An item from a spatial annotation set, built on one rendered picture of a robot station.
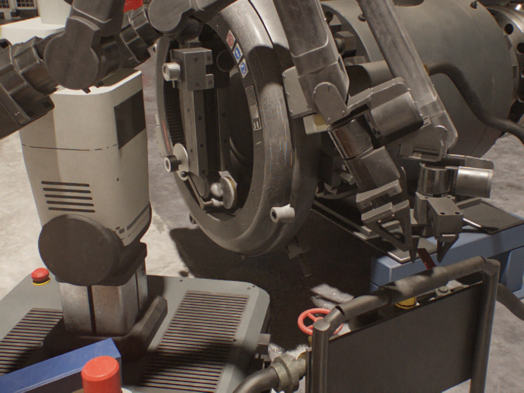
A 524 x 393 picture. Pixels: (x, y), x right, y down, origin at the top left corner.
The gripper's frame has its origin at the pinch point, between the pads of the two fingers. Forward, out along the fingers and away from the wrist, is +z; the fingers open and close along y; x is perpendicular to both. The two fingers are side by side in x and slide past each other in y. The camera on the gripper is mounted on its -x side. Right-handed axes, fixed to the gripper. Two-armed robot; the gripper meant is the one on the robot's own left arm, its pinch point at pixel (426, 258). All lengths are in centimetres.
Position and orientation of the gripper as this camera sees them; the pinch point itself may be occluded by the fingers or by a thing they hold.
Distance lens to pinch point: 126.9
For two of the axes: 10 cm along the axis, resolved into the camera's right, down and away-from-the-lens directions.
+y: 10.0, -0.2, 0.5
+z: 0.0, 9.3, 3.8
